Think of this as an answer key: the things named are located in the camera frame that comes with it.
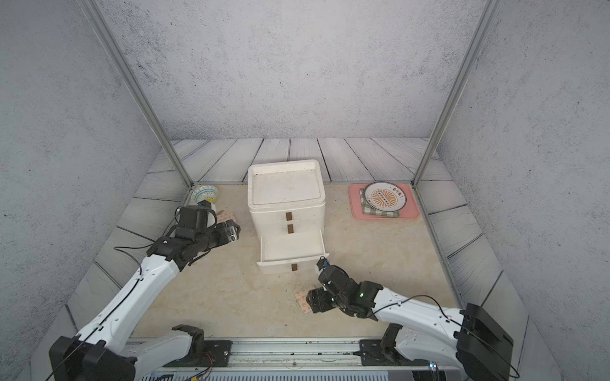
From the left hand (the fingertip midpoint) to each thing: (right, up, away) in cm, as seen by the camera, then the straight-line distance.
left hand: (235, 230), depth 80 cm
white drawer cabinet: (+17, +11, +4) cm, 20 cm away
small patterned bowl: (-26, +13, +35) cm, 45 cm away
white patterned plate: (+61, +12, +35) cm, 71 cm away
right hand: (+27, -22, -2) cm, 35 cm away
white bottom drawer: (+19, -10, +9) cm, 24 cm away
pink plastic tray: (+70, +5, +28) cm, 76 cm away
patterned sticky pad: (+22, -24, +4) cm, 33 cm away
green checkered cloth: (+51, +5, +28) cm, 59 cm away
